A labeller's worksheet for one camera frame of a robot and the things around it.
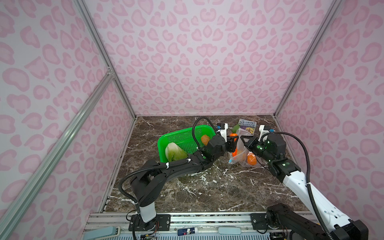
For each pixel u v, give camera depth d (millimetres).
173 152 881
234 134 759
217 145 595
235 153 764
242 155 859
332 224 391
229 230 687
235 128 776
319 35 780
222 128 681
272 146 565
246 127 1097
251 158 884
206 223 744
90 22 734
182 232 693
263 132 689
